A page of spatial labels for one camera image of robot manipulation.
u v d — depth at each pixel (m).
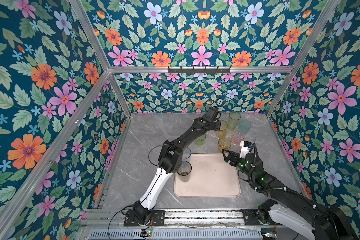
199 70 0.93
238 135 1.03
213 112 0.77
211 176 0.88
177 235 0.77
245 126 0.99
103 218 0.75
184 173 0.86
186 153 0.81
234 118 1.02
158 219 0.73
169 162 0.62
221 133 1.08
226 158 0.74
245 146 0.73
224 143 1.01
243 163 0.70
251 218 0.73
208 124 0.74
